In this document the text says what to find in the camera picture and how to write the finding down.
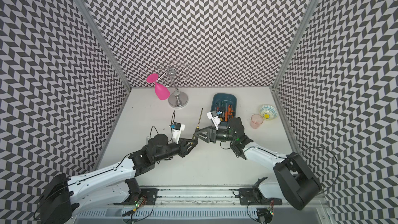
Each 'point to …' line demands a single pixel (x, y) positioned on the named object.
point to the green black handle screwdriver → (223, 106)
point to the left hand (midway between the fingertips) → (196, 144)
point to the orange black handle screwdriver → (229, 111)
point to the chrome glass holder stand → (178, 99)
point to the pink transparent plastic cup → (256, 120)
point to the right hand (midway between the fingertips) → (196, 137)
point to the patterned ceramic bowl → (268, 112)
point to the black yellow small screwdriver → (197, 129)
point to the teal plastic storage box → (229, 98)
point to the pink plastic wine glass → (161, 92)
